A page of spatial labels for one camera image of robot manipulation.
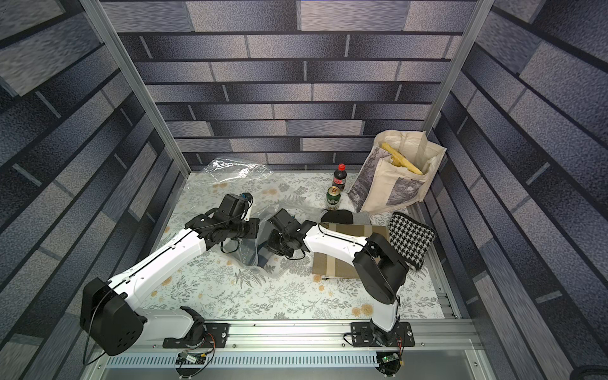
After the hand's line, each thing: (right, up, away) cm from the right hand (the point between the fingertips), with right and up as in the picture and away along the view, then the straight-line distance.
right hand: (265, 248), depth 85 cm
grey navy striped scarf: (0, -2, -2) cm, 3 cm away
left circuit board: (-21, -31, -14) cm, 39 cm away
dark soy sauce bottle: (+31, +28, +21) cm, 47 cm away
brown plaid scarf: (+23, -6, 0) cm, 24 cm away
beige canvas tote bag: (+48, +28, 0) cm, 56 cm away
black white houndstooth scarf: (+57, +2, +7) cm, 58 cm away
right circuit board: (+41, -33, -13) cm, 54 cm away
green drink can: (+27, +19, +13) cm, 35 cm away
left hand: (-1, +9, -4) cm, 10 cm away
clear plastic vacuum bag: (-25, +32, +29) cm, 50 cm away
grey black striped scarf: (+33, +10, +16) cm, 38 cm away
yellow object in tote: (+52, +33, +6) cm, 62 cm away
